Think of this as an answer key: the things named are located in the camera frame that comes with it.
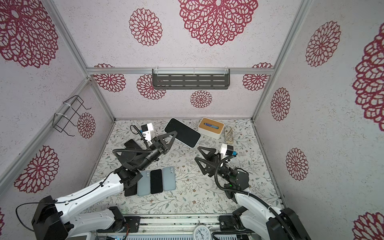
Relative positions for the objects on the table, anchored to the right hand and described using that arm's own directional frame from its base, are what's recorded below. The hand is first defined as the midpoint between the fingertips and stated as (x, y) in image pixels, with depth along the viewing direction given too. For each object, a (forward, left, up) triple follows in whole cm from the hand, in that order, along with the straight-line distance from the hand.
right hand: (198, 155), depth 60 cm
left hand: (+7, +9, +4) cm, 12 cm away
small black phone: (+28, +48, -34) cm, 65 cm away
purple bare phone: (+2, +25, -34) cm, 42 cm away
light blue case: (+5, +17, -34) cm, 39 cm away
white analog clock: (-22, -2, -31) cm, 38 cm away
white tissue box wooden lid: (+42, -9, -30) cm, 53 cm away
